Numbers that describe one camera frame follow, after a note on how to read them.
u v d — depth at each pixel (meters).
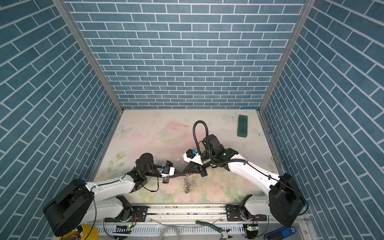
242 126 1.10
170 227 0.71
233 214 0.74
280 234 0.66
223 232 0.69
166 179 0.66
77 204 0.42
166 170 0.61
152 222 0.72
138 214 0.74
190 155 0.60
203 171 0.64
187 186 0.72
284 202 0.41
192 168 0.66
